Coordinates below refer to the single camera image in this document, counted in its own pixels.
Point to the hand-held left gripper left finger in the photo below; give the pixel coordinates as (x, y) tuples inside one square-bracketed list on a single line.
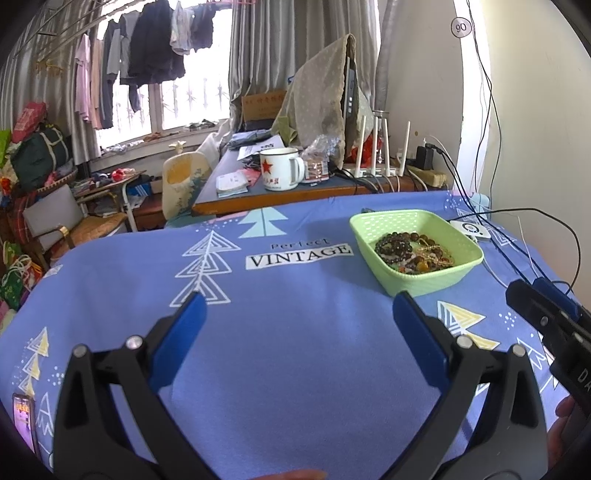
[(184, 332)]

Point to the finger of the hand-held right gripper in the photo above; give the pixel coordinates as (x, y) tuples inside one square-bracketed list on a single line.
[(531, 304), (558, 297)]

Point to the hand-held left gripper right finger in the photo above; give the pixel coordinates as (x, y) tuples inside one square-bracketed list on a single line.
[(415, 332)]

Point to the green plastic basket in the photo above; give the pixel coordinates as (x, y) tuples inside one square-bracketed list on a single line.
[(415, 286)]

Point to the person's right hand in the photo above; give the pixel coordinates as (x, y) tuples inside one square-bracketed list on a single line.
[(561, 429)]

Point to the person's left hand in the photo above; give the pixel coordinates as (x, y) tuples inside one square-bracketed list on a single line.
[(288, 476)]

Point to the white round device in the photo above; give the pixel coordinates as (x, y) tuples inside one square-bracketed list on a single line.
[(471, 230)]

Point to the blue printed blanket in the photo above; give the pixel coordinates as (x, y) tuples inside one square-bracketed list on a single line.
[(295, 323)]

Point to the yellow white plastic bag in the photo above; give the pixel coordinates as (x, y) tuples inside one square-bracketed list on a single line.
[(184, 184)]

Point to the beige power strip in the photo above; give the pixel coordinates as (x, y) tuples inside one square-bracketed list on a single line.
[(427, 177)]

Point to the pale booklet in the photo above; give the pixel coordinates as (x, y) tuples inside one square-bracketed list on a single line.
[(235, 183)]

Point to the white router with antennas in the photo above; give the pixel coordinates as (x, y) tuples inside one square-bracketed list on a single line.
[(376, 170)]

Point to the wooden desk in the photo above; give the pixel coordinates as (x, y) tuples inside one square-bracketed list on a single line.
[(286, 196)]

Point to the black charger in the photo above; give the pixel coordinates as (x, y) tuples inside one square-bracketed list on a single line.
[(425, 157)]

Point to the chair with grey cushion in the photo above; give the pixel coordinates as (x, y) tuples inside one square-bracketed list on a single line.
[(51, 212)]

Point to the smartphone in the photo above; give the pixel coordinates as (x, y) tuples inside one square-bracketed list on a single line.
[(24, 422)]

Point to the white enamel mug, red star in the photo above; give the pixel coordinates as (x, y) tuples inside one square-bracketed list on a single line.
[(279, 170)]

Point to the clear plastic snack bag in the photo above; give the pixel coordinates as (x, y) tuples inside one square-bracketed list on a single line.
[(321, 159)]

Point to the white papers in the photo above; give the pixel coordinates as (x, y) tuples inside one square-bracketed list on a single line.
[(258, 148)]

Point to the dark green duffel bag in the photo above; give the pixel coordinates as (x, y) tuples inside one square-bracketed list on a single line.
[(41, 154)]

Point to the cardboard box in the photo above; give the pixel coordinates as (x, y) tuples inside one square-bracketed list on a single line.
[(263, 105)]

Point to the beige cloth cover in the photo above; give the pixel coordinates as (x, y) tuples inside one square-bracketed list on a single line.
[(318, 92)]

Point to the pink packet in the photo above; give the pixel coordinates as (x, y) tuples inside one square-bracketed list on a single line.
[(28, 120)]

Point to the row of hanging clothes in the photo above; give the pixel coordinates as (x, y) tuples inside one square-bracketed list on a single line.
[(152, 41)]

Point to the grey curtain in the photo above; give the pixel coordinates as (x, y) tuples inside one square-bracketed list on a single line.
[(46, 69), (277, 41)]

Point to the round wall sticker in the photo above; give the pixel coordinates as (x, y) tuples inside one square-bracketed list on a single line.
[(461, 27)]

